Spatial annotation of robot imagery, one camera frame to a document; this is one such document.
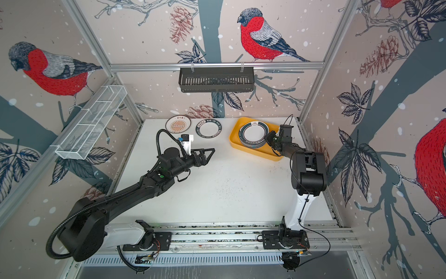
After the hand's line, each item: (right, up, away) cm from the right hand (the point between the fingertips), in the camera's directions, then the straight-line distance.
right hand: (264, 136), depth 101 cm
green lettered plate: (-35, +5, +15) cm, 38 cm away
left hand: (-30, -6, -25) cm, 40 cm away
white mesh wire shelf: (-84, +5, -23) cm, 87 cm away
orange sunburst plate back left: (-58, +8, +20) cm, 61 cm away
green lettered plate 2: (-7, -6, +3) cm, 9 cm away
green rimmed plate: (-6, +2, +7) cm, 9 cm away
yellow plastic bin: (0, -9, -2) cm, 9 cm away
